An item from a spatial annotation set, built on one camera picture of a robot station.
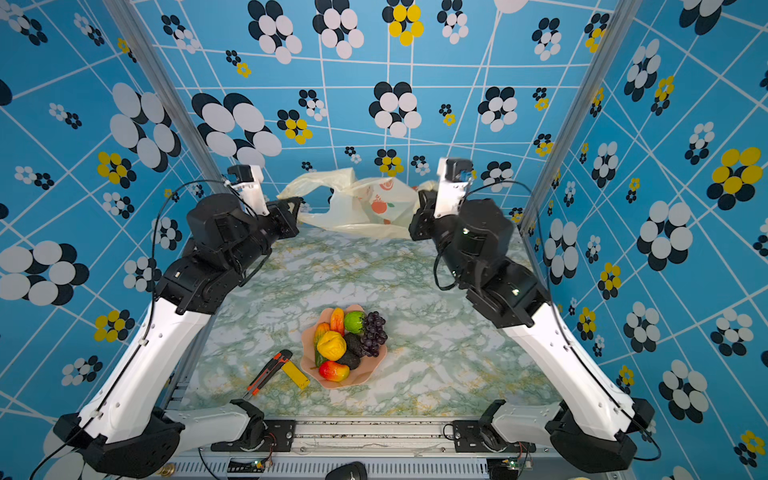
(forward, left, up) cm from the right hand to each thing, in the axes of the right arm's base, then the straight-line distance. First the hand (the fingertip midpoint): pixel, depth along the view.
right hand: (421, 196), depth 57 cm
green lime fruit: (-6, +17, -41) cm, 45 cm away
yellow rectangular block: (-18, +33, -48) cm, 61 cm away
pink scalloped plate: (-16, +14, -47) cm, 52 cm away
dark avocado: (-11, +17, -44) cm, 49 cm away
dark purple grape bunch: (-10, +11, -40) cm, 43 cm away
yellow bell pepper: (-14, +22, -39) cm, 47 cm away
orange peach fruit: (-5, +23, -43) cm, 48 cm away
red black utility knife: (-18, +41, -48) cm, 66 cm away
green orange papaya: (-7, +28, -43) cm, 52 cm away
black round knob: (-39, +15, -48) cm, 64 cm away
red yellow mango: (-19, +22, -43) cm, 52 cm away
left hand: (+3, +24, -3) cm, 25 cm away
